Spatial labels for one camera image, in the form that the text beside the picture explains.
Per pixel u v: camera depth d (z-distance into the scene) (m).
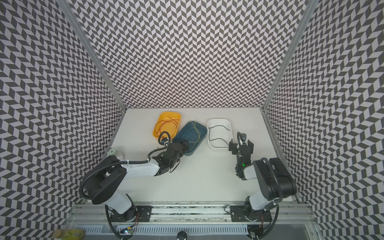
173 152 0.67
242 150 0.77
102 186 0.44
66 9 0.72
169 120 1.11
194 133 1.04
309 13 0.68
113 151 0.83
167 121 1.08
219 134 1.02
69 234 0.59
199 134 1.02
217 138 0.96
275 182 0.42
